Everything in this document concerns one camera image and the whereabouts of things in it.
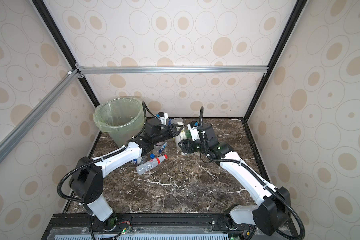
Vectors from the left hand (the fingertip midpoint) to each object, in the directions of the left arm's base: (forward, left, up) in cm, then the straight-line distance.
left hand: (184, 125), depth 78 cm
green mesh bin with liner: (+20, +42, -15) cm, 49 cm away
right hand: (-8, -1, -4) cm, 9 cm away
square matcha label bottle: (-4, +1, -4) cm, 6 cm away
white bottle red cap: (-13, +23, -22) cm, 34 cm away
